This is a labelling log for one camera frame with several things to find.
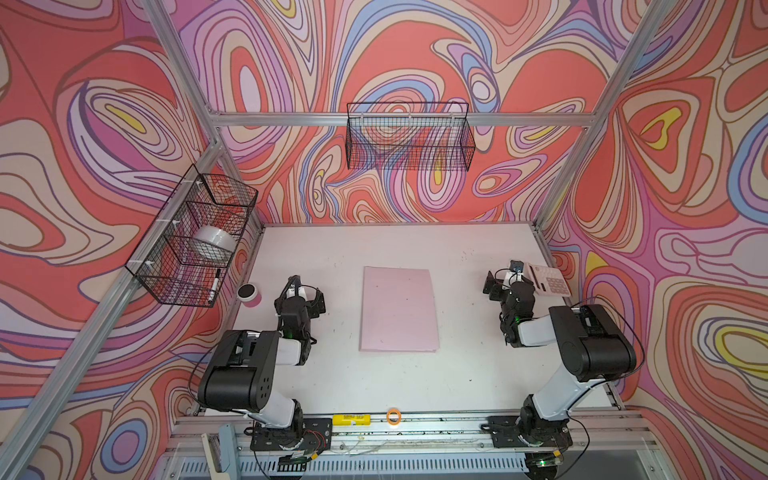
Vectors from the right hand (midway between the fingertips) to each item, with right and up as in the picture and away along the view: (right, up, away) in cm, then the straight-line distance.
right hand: (504, 278), depth 96 cm
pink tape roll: (-82, -5, -3) cm, 82 cm away
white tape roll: (-80, +13, -24) cm, 85 cm away
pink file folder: (-35, -10, 0) cm, 36 cm away
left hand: (-64, -3, -3) cm, 65 cm away
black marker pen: (-81, 0, -24) cm, 84 cm away
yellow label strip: (-48, -34, -22) cm, 62 cm away
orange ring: (-37, -33, -18) cm, 53 cm away
